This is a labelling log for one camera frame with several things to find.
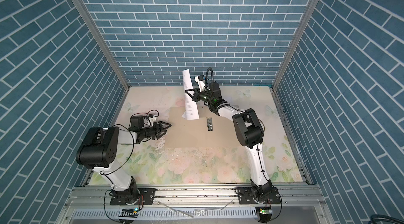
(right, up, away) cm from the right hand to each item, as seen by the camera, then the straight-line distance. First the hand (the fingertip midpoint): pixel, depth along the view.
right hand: (185, 90), depth 91 cm
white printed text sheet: (+3, -12, +1) cm, 13 cm away
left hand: (-10, -23, +3) cm, 25 cm away
